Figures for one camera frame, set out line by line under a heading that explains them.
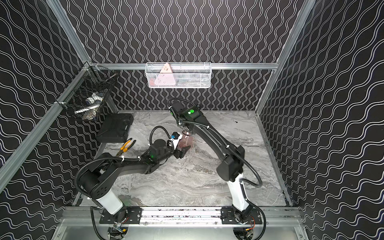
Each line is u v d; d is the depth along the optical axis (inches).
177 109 24.4
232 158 19.2
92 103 33.7
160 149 27.1
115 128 40.0
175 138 29.4
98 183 18.2
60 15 28.2
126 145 39.5
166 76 34.9
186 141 34.6
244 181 20.6
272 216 30.1
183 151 30.9
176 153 30.7
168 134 28.8
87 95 35.9
